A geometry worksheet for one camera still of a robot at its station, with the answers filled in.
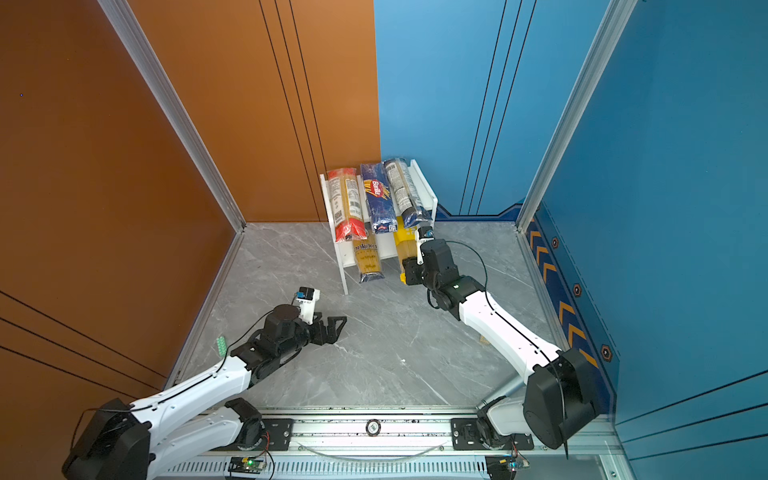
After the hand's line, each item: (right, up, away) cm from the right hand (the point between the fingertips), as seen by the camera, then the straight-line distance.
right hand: (407, 259), depth 83 cm
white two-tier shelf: (-19, +2, +7) cm, 20 cm away
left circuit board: (-39, -49, -12) cm, 64 cm away
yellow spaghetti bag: (-1, +6, -1) cm, 6 cm away
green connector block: (-55, -25, +4) cm, 60 cm away
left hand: (-20, -16, +1) cm, 26 cm away
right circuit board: (+22, -48, -13) cm, 55 cm away
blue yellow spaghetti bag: (-11, 0, +3) cm, 12 cm away
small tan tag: (+23, -24, +6) cm, 34 cm away
